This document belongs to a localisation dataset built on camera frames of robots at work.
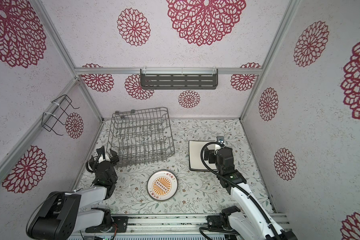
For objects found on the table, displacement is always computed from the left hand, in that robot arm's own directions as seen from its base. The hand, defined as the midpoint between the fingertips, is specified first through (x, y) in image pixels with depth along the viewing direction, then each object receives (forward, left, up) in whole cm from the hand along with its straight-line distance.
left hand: (102, 155), depth 85 cm
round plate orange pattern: (-14, -34, -10) cm, 38 cm away
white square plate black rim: (0, -54, -8) cm, 55 cm away
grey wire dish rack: (+24, -16, -12) cm, 31 cm away
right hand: (+1, -64, +8) cm, 64 cm away
